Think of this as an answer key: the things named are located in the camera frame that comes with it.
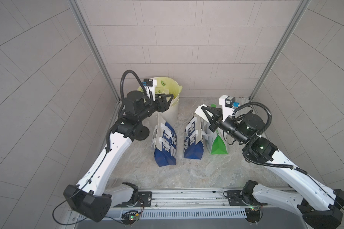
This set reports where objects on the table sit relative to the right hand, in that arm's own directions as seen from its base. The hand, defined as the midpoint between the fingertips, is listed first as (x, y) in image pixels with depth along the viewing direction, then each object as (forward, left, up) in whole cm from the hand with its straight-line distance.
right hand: (202, 108), depth 57 cm
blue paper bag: (-1, +18, -25) cm, 31 cm away
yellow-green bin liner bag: (+38, +16, -18) cm, 45 cm away
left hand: (+11, +12, -1) cm, 16 cm away
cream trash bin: (+18, +14, -25) cm, 34 cm away
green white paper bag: (+1, -12, -31) cm, 33 cm away
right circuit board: (-33, -23, -44) cm, 59 cm away
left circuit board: (-30, +35, -39) cm, 61 cm away
